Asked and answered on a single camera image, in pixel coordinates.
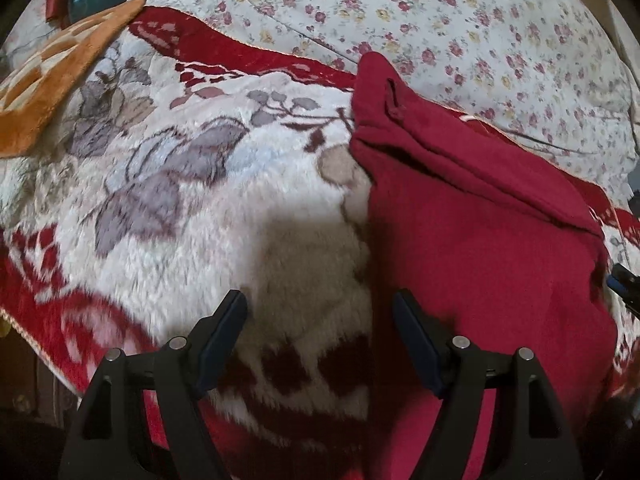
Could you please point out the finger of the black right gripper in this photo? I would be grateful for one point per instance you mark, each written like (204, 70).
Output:
(626, 285)

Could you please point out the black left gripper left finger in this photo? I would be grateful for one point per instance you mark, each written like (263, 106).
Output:
(139, 418)

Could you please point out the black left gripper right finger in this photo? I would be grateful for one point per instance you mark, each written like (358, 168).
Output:
(528, 435)

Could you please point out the dark red knit garment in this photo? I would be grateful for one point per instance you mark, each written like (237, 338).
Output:
(491, 239)

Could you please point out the white floral quilt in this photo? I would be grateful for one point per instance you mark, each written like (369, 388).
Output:
(545, 72)

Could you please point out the red white floral plush blanket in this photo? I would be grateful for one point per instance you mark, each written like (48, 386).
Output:
(184, 163)

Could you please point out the orange checkered plush mat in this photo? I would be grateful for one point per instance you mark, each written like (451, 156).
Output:
(31, 94)

